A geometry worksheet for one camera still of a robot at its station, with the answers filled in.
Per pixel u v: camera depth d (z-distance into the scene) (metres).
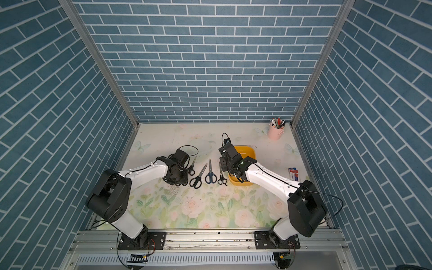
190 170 0.97
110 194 0.51
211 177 0.94
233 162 0.63
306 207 0.43
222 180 0.93
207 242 0.75
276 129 1.05
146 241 0.68
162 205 0.85
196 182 0.91
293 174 0.95
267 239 0.74
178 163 0.74
